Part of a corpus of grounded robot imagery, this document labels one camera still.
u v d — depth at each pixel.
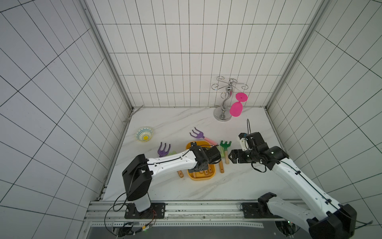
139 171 0.48
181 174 0.83
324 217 0.39
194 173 0.77
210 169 0.85
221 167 0.87
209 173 0.84
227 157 0.66
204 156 0.56
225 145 0.97
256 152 0.59
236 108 0.98
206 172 0.84
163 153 0.94
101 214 0.73
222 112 1.14
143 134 1.02
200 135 1.02
